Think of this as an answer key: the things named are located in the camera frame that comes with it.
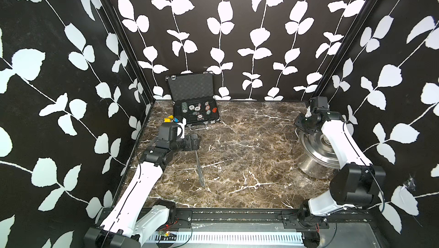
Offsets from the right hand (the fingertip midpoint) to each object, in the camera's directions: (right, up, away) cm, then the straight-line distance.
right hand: (294, 119), depth 86 cm
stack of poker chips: (-63, +8, +26) cm, 68 cm away
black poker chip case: (-58, +16, +28) cm, 66 cm away
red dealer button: (-43, +6, +28) cm, 52 cm away
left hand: (-51, -7, -9) cm, 52 cm away
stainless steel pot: (+12, -26, +8) cm, 30 cm away
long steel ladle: (-49, -27, +2) cm, 56 cm away
